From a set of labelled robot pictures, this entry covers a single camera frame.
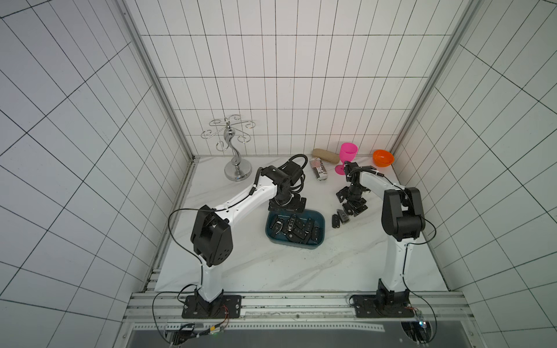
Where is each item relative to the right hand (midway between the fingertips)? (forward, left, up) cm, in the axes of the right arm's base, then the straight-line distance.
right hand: (346, 201), depth 100 cm
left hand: (-16, +27, +14) cm, 34 cm away
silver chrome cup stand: (+15, +55, +3) cm, 57 cm away
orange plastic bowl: (+27, -22, +3) cm, 35 cm away
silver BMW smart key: (-8, +3, 0) cm, 9 cm away
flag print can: (+18, +13, +3) cm, 22 cm away
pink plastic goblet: (+19, -1, +14) cm, 24 cm away
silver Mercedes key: (-16, +32, +3) cm, 36 cm away
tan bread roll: (+29, +8, +2) cm, 30 cm away
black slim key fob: (-14, +26, +4) cm, 30 cm away
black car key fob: (-17, +15, 0) cm, 23 cm away
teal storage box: (-16, +23, +1) cm, 28 cm away
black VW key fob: (-11, +6, +1) cm, 13 cm away
